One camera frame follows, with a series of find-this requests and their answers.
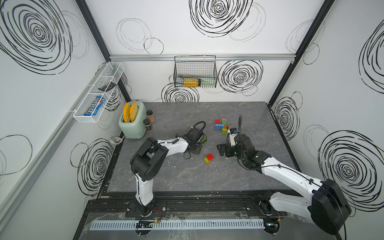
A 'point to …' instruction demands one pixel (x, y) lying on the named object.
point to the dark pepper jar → (147, 124)
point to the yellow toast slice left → (126, 112)
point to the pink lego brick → (223, 119)
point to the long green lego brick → (206, 161)
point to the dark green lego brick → (224, 122)
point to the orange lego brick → (226, 126)
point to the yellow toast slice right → (133, 109)
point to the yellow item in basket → (190, 82)
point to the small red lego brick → (210, 157)
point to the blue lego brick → (219, 126)
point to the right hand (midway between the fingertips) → (225, 144)
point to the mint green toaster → (137, 128)
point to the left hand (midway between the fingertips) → (196, 148)
